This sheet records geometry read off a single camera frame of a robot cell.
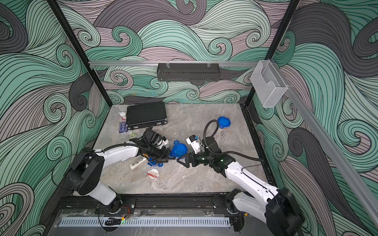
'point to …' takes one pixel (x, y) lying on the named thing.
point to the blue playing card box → (122, 127)
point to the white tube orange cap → (141, 159)
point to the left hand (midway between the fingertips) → (172, 158)
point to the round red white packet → (153, 173)
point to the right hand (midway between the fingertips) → (180, 160)
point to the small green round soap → (133, 134)
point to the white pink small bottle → (123, 114)
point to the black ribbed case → (146, 115)
